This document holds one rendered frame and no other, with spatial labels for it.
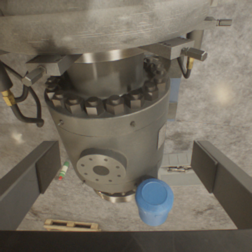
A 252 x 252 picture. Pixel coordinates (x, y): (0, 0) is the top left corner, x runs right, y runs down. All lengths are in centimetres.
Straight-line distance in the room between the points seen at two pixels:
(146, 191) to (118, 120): 35
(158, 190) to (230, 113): 120
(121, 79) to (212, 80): 103
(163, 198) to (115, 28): 65
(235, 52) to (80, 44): 128
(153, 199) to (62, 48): 65
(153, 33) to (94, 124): 36
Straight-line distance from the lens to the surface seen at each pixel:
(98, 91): 70
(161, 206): 80
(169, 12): 45
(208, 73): 155
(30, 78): 38
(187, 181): 234
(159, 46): 46
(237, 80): 166
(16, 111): 92
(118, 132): 66
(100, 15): 40
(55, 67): 41
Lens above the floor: 135
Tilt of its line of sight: 49 degrees down
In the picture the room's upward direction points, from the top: 171 degrees counter-clockwise
